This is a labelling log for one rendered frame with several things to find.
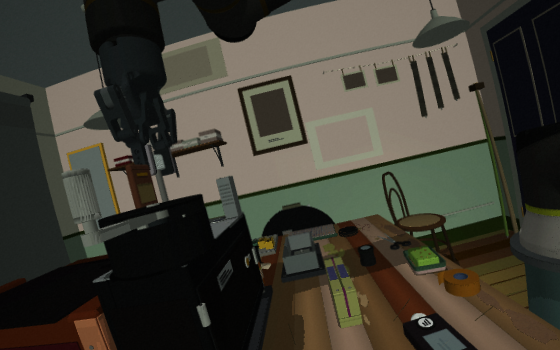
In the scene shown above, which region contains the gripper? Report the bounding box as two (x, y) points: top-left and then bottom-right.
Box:
(93, 36), (181, 179)

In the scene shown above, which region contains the grey dark slide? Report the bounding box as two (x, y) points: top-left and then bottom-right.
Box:
(215, 175), (244, 220)

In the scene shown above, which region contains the dark slide rack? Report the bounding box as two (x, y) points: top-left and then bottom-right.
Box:
(208, 213), (246, 238)

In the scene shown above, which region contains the black film back body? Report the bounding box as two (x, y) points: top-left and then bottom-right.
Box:
(96, 194), (266, 350)

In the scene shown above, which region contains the grey winding cradle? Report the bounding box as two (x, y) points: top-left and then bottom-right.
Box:
(280, 229), (328, 282)

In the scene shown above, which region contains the black film canister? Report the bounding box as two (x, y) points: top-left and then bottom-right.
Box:
(358, 243), (378, 268)

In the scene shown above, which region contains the hanging black film strip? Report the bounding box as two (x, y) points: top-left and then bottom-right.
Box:
(424, 51), (446, 111)
(440, 47), (462, 102)
(408, 55), (429, 119)

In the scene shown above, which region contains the orange tape roll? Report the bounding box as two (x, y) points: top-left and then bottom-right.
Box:
(438, 267), (483, 299)

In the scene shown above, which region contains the green pendant lamp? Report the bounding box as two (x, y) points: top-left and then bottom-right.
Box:
(411, 0), (472, 50)
(82, 109), (111, 132)

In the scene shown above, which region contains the pale flat box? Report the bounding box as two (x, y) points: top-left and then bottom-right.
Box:
(197, 128), (223, 144)
(170, 137), (201, 153)

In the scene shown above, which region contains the brown wooden box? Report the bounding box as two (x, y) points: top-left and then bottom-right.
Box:
(125, 163), (160, 209)

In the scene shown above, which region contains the yellow framed mirror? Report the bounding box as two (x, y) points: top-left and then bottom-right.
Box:
(65, 142), (121, 216)

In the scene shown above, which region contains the white table lamp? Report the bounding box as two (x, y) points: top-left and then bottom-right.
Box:
(60, 168), (107, 248)

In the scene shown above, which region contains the grey cupboard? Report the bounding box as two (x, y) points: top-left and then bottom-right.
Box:
(0, 75), (72, 286)

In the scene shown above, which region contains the dark framed picture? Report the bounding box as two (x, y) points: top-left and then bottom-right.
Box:
(236, 75), (309, 157)

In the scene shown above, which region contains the yellow parts box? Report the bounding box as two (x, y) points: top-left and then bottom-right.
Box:
(255, 234), (280, 258)

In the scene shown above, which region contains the black arched fireplace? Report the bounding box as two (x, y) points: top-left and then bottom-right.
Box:
(260, 204), (338, 238)

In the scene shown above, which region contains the grey green pad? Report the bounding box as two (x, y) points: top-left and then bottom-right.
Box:
(312, 222), (341, 240)

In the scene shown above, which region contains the hanging photo print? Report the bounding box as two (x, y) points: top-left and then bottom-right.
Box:
(373, 60), (401, 86)
(340, 65), (368, 92)

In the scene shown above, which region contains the brown wooden crate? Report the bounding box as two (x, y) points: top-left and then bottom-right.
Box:
(0, 294), (118, 350)

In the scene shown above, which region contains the black round lens cap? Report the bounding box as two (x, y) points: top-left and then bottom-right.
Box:
(337, 222), (361, 239)

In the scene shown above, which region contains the green long flat box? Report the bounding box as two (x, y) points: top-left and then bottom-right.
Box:
(323, 255), (365, 330)

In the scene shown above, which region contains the brown bentwood chair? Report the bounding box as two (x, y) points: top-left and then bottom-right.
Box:
(380, 170), (457, 265)

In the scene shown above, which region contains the green sponge on tray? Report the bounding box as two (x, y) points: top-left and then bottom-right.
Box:
(402, 245), (448, 276)

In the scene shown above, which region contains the black light meter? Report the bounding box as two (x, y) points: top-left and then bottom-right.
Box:
(401, 312), (479, 350)

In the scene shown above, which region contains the tan wooden pole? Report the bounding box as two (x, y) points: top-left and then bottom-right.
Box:
(484, 134), (520, 236)

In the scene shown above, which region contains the dark blue door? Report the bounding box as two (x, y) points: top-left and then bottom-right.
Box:
(480, 0), (560, 212)

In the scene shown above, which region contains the grey upright post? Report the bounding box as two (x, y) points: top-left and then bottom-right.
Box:
(145, 144), (171, 204)

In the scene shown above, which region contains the brown wall shelf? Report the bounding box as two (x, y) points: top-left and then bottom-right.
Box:
(167, 139), (228, 168)

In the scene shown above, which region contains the olive wall poster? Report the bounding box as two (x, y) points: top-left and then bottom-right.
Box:
(160, 37), (229, 94)

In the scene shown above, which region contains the pale empty frame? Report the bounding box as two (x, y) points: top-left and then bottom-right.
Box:
(305, 107), (384, 171)

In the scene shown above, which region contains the drying line wire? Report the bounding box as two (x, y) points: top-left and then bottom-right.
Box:
(322, 42), (461, 76)

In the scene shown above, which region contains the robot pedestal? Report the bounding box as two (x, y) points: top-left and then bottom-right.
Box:
(509, 232), (560, 330)

